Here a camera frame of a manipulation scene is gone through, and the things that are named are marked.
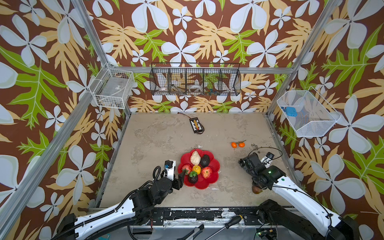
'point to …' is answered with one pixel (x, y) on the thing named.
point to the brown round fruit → (256, 190)
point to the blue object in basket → (291, 111)
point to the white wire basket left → (111, 87)
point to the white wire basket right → (307, 112)
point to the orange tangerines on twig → (241, 144)
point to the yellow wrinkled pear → (197, 168)
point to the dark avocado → (205, 160)
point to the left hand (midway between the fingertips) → (180, 169)
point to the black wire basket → (195, 79)
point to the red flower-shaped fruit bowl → (202, 183)
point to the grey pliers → (191, 235)
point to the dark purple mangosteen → (193, 177)
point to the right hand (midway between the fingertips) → (253, 168)
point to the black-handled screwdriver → (229, 224)
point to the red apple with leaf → (186, 169)
